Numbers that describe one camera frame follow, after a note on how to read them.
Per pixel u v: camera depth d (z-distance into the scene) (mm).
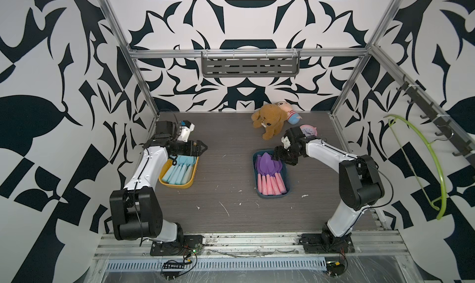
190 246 733
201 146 775
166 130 675
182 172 892
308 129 1084
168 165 911
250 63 970
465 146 503
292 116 1098
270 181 877
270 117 963
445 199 569
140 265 700
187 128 770
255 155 942
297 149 702
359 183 486
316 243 739
